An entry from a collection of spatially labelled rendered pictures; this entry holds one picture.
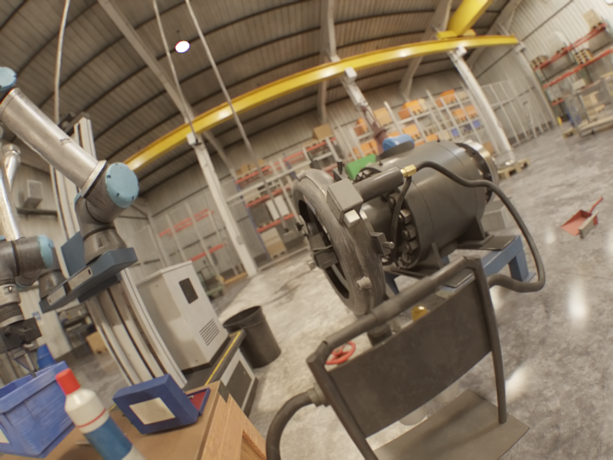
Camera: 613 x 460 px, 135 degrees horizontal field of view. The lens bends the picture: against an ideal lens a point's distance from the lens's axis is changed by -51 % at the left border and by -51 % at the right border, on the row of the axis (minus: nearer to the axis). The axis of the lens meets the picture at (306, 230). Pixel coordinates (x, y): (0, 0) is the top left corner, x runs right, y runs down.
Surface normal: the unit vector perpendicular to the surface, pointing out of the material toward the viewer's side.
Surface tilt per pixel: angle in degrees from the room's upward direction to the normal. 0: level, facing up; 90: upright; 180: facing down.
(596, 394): 0
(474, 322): 90
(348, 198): 68
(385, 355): 90
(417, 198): 82
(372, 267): 105
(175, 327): 90
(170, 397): 95
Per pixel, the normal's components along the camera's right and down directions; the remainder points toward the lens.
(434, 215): 0.22, 0.11
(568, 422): -0.42, -0.91
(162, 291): -0.01, 0.03
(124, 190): 0.91, -0.36
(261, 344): 0.51, -0.17
